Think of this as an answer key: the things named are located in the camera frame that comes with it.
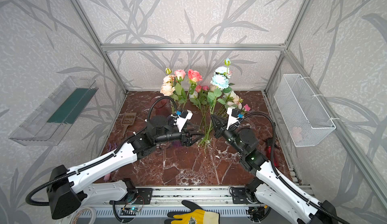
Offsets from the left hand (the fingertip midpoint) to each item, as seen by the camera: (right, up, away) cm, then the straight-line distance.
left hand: (202, 128), depth 65 cm
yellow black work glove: (-3, -39, +2) cm, 39 cm away
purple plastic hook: (-57, -16, +26) cm, 64 cm away
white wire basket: (+42, +4, -4) cm, 43 cm away
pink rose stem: (-10, +15, +7) cm, 20 cm away
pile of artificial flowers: (-2, +14, +47) cm, 49 cm away
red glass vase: (-23, +9, +20) cm, 31 cm away
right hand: (+4, +7, +2) cm, 9 cm away
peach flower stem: (-16, +18, +6) cm, 25 cm away
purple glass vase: (-10, -5, -5) cm, 12 cm away
